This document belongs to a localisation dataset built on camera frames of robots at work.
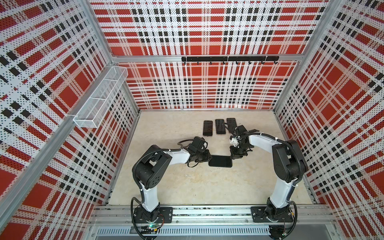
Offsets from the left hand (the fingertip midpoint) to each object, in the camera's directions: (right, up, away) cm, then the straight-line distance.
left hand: (211, 160), depth 92 cm
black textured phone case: (+6, -1, +3) cm, 7 cm away
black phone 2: (+9, +20, +20) cm, 30 cm away
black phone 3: (+17, +22, +21) cm, 35 cm away
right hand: (+13, +1, -1) cm, 13 cm away
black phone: (-1, +20, +18) cm, 27 cm away
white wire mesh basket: (-74, +31, +1) cm, 81 cm away
